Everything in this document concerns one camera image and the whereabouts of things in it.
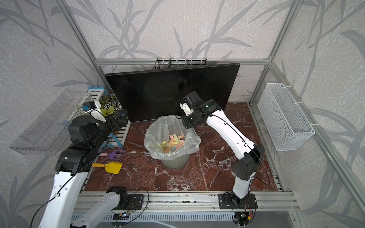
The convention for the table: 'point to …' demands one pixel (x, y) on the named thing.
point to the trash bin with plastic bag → (167, 139)
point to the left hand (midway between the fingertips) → (120, 113)
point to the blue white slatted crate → (93, 93)
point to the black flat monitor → (153, 94)
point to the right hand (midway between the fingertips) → (184, 123)
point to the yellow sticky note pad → (112, 167)
